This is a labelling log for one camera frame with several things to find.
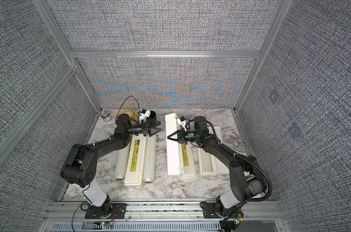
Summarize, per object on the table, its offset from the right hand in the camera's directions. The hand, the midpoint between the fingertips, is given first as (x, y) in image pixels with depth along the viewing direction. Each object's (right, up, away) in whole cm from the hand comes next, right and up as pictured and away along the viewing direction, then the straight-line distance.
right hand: (167, 135), depth 75 cm
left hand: (-3, +4, +2) cm, 6 cm away
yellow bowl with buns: (-30, +14, +37) cm, 50 cm away
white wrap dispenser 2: (+3, -8, -1) cm, 9 cm away
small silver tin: (-48, +12, +34) cm, 60 cm away
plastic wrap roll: (-28, -17, +10) cm, 34 cm away
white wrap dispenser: (+24, -17, +7) cm, 30 cm away
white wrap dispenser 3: (-19, -15, +7) cm, 25 cm away
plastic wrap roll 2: (-11, -15, +10) cm, 21 cm away
